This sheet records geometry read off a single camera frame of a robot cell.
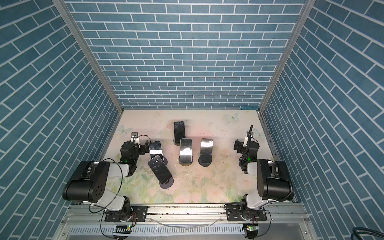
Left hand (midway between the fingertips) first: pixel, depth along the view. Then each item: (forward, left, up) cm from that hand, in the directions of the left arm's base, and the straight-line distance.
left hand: (140, 139), depth 94 cm
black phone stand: (-20, -16, +4) cm, 26 cm away
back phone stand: (-1, -24, -4) cm, 25 cm away
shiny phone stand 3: (-9, -12, +3) cm, 15 cm away
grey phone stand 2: (-26, -20, -6) cm, 33 cm away
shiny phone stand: (-13, -30, -1) cm, 32 cm away
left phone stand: (-11, -16, -8) cm, 21 cm away
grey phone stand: (-14, -41, -1) cm, 43 cm away
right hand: (-1, -67, +2) cm, 67 cm away
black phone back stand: (+7, -25, +4) cm, 26 cm away
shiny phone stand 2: (-11, -41, +2) cm, 43 cm away
